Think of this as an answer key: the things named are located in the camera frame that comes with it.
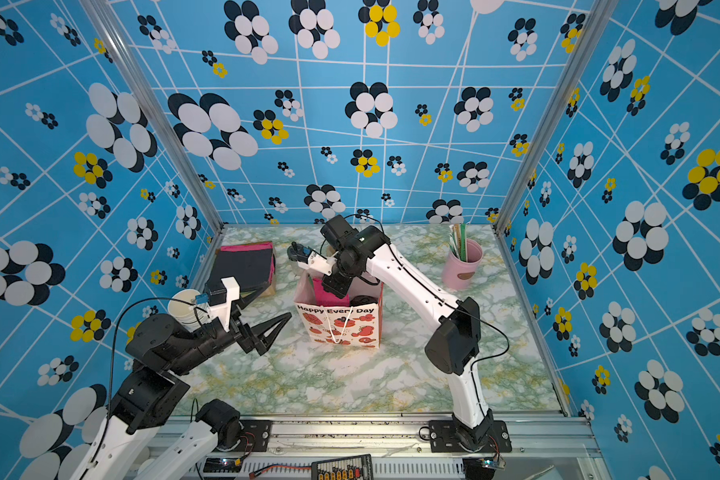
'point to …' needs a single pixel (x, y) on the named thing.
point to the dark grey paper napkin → (250, 267)
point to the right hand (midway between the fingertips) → (330, 285)
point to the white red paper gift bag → (352, 326)
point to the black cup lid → (362, 299)
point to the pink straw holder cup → (458, 274)
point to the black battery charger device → (350, 468)
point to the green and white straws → (458, 241)
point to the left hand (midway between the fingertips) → (278, 299)
